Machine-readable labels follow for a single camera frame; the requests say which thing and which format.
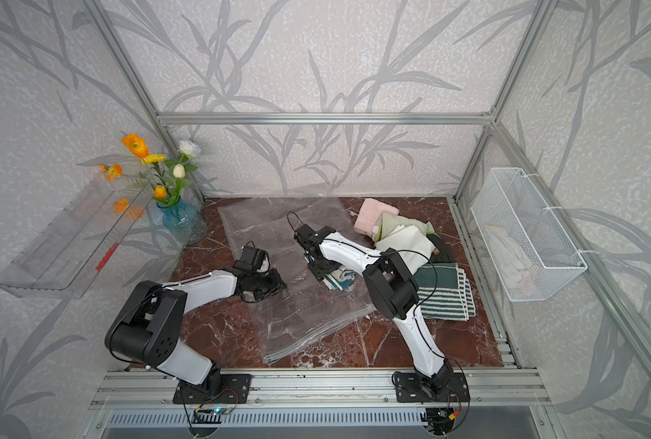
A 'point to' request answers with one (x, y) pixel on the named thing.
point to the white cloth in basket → (510, 258)
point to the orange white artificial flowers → (170, 172)
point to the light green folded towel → (387, 223)
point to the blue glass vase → (184, 221)
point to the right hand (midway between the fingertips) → (327, 268)
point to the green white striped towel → (444, 292)
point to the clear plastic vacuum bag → (304, 313)
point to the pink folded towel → (369, 214)
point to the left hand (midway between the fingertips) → (287, 285)
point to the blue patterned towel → (341, 279)
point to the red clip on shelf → (106, 258)
